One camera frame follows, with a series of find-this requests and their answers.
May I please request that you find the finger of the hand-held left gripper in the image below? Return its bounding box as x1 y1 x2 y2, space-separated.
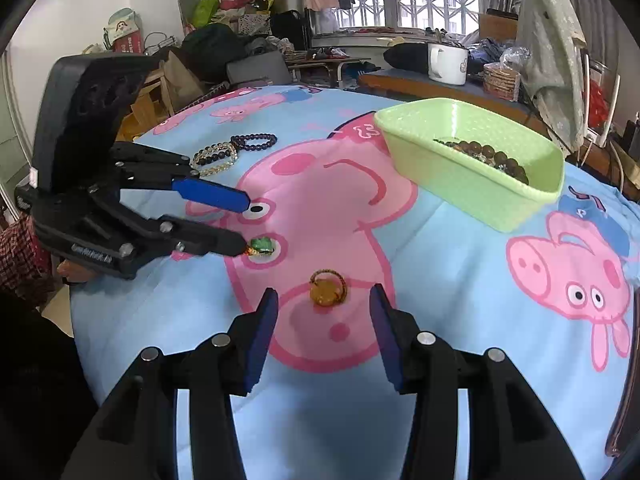
90 192 250 279
107 141 252 212

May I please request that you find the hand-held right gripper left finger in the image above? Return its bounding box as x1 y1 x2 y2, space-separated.
60 287 280 480

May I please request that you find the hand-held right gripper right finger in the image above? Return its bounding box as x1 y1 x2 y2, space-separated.
369 284 586 480

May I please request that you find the amber pendant charm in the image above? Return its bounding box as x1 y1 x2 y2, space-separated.
309 269 347 307

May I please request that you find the light green plastic basket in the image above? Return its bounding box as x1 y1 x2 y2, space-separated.
374 97 566 233

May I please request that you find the large brown bead bracelet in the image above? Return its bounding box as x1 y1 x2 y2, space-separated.
452 141 530 186

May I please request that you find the person's left forearm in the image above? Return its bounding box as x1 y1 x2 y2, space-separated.
0 212 60 307

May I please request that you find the person's left hand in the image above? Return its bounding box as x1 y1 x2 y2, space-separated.
56 259 101 286

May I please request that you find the wooden chair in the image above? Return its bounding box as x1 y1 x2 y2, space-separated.
119 69 174 139

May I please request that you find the blue cartoon pig printed blanket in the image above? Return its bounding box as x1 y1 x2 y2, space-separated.
70 85 640 480

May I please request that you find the white printed bag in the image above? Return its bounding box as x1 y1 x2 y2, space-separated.
103 8 144 54

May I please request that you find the brown paper bag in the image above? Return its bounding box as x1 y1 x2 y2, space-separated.
162 50 207 106

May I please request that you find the grey case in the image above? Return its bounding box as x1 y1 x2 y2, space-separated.
226 52 292 86

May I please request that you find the dark green bag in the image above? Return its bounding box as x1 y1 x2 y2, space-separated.
182 24 249 82

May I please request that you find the bright green bag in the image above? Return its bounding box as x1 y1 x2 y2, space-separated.
192 0 221 29

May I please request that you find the black bag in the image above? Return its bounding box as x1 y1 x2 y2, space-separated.
270 10 307 51

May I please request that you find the wooden side table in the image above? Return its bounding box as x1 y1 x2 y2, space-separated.
357 67 551 136

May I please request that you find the person's dark clothing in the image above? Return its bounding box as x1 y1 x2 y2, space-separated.
0 290 99 480

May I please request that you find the black cloth bundle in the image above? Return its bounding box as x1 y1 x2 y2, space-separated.
384 42 431 72

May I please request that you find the white enamel mug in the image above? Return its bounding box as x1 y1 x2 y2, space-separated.
427 42 470 86

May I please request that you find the woven round basket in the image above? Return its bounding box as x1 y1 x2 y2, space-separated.
482 60 523 102

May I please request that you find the grey floral cloth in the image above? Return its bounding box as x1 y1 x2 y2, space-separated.
517 0 589 153

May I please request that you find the cardboard box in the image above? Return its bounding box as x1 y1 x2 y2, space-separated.
478 8 519 42

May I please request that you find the black bead bracelet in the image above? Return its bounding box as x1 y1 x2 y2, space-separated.
196 146 239 169

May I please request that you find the yellow crystal bead bracelet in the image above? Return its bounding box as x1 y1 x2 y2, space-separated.
190 141 240 177

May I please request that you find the dark purple bead bracelet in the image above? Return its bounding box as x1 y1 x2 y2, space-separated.
231 133 277 152

